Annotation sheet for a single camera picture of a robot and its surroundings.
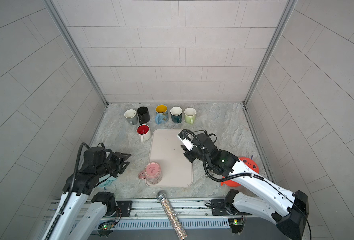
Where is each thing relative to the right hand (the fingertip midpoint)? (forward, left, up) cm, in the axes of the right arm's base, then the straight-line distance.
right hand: (182, 145), depth 71 cm
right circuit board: (-31, -23, -22) cm, 44 cm away
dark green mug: (+32, +3, -12) cm, 35 cm away
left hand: (-2, +24, -4) cm, 24 cm away
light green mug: (+32, -6, -14) cm, 35 cm away
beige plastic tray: (+10, +11, -21) cm, 26 cm away
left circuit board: (-28, +35, -16) cm, 47 cm away
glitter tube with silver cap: (-18, +12, -16) cm, 27 cm away
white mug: (+21, +25, -15) cm, 36 cm away
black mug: (+31, +25, -11) cm, 41 cm away
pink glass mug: (-9, +16, -9) cm, 20 cm away
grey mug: (+32, +34, -12) cm, 49 cm away
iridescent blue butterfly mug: (+30, +13, -10) cm, 34 cm away
